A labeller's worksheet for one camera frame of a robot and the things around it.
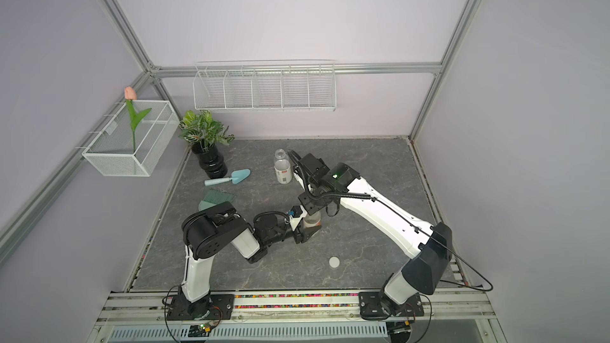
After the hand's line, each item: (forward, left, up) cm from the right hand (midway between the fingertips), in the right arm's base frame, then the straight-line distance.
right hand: (312, 198), depth 76 cm
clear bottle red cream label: (-2, 0, -11) cm, 11 cm away
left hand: (-1, -2, -14) cm, 14 cm away
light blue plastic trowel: (+22, +34, -20) cm, 46 cm away
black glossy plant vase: (+25, +43, -10) cm, 50 cm away
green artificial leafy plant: (+31, +43, +2) cm, 53 cm away
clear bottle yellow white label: (+24, +13, -14) cm, 31 cm away
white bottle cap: (-14, -7, -20) cm, 26 cm away
